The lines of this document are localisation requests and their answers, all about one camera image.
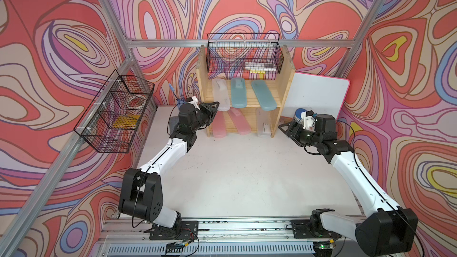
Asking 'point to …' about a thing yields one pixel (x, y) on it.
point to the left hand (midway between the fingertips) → (221, 103)
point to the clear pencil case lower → (263, 123)
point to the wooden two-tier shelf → (279, 88)
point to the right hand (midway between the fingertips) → (283, 134)
